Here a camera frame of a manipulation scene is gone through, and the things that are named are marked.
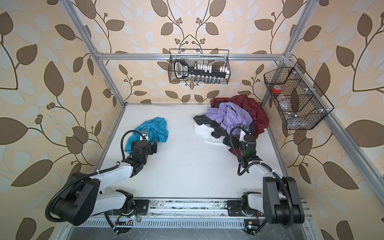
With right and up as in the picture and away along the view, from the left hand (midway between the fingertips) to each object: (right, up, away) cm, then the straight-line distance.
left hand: (146, 140), depth 89 cm
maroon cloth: (+73, +12, +11) cm, 75 cm away
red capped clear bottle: (+77, +30, -3) cm, 83 cm away
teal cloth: (+4, +5, +7) cm, 9 cm away
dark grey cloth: (+50, 0, +2) cm, 50 cm away
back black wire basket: (+42, +48, +5) cm, 64 cm away
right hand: (+57, +2, 0) cm, 57 cm away
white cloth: (+36, +4, +10) cm, 37 cm away
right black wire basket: (+82, +20, -16) cm, 86 cm away
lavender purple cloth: (+51, +15, 0) cm, 53 cm away
